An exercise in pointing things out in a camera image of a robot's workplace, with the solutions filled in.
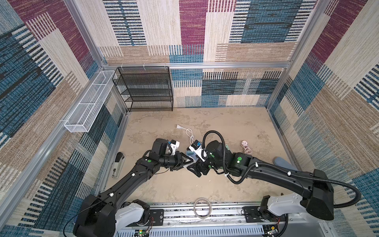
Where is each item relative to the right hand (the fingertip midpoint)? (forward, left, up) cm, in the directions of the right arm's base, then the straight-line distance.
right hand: (195, 163), depth 74 cm
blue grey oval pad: (+8, -52, -17) cm, 55 cm away
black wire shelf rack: (+58, +35, +2) cm, 68 cm away
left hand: (+1, +2, -1) cm, 2 cm away
